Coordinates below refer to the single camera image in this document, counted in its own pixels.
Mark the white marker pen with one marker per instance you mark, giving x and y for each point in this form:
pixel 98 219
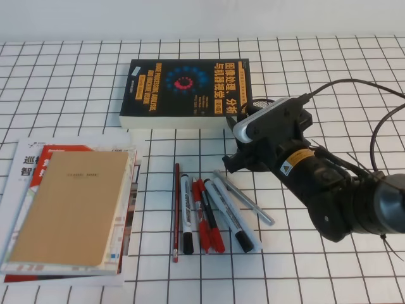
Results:
pixel 252 237

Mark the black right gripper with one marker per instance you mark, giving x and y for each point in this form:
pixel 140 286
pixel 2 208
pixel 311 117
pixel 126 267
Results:
pixel 314 176

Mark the black red fineliner pen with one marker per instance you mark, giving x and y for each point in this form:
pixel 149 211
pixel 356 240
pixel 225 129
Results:
pixel 214 233

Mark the red pencil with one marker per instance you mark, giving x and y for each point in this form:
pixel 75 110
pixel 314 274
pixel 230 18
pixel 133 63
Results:
pixel 177 213

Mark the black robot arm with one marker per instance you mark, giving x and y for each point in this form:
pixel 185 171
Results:
pixel 341 197

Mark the white marker black cap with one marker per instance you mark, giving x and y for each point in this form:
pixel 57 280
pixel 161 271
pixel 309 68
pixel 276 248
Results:
pixel 185 189
pixel 228 216

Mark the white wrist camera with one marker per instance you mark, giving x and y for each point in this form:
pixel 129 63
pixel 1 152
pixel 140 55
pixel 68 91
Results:
pixel 281 120

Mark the black mesh pen holder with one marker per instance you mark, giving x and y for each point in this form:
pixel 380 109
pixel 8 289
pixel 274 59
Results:
pixel 252 107

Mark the grey gel pen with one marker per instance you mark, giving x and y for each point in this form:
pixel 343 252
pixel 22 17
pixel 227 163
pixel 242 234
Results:
pixel 244 198

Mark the brown kraft notebook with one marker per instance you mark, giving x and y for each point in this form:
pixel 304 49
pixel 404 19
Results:
pixel 70 218

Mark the white cover booklet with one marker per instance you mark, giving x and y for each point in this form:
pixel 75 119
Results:
pixel 21 185

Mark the red marker pen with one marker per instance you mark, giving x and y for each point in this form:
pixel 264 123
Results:
pixel 202 223

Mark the black thick textbook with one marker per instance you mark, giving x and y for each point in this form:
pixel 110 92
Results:
pixel 184 94

